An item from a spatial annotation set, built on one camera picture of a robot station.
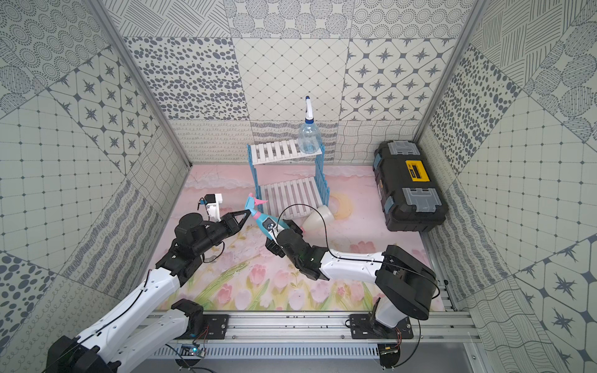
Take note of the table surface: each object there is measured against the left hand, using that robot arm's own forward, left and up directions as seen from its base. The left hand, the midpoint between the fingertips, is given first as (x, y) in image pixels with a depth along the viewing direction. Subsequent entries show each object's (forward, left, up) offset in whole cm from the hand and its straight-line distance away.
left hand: (246, 206), depth 74 cm
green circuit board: (-36, +15, -26) cm, 47 cm away
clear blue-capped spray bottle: (+32, -20, +3) cm, 38 cm away
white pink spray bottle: (+7, -23, -21) cm, 32 cm away
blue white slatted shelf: (+31, -10, -23) cm, 40 cm away
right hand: (-1, -10, -13) cm, 16 cm away
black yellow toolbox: (+12, -60, -8) cm, 61 cm away
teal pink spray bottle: (+2, -1, -1) cm, 2 cm away
